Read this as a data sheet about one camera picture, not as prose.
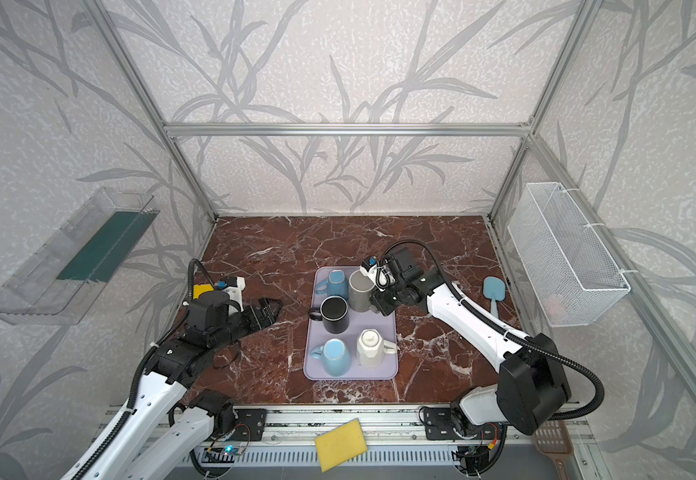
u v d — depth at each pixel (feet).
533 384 1.34
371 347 2.51
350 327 2.98
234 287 2.26
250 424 2.40
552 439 2.36
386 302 2.36
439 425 2.38
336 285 2.99
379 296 2.36
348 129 3.16
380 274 2.37
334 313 2.72
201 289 3.23
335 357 2.47
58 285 2.07
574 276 1.98
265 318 2.20
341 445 2.31
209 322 1.79
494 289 3.25
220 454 2.37
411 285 2.03
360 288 2.57
